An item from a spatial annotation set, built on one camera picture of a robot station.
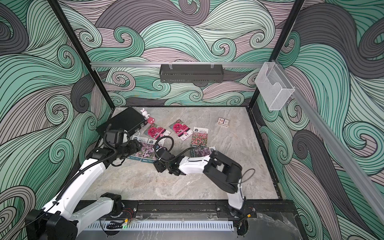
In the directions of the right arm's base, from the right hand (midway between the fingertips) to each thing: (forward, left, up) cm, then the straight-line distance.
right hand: (157, 161), depth 86 cm
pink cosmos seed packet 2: (+5, +13, -3) cm, 14 cm away
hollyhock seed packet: (+24, +4, -3) cm, 24 cm away
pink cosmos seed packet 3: (+8, -27, -4) cm, 28 cm away
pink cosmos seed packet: (+6, +6, -3) cm, 9 cm away
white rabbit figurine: (+36, +13, +4) cm, 38 cm away
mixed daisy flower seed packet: (+19, -26, -4) cm, 33 cm away
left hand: (+4, +9, +12) cm, 16 cm away
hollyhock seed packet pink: (+24, -15, -3) cm, 28 cm away
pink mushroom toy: (+34, +10, -2) cm, 35 cm away
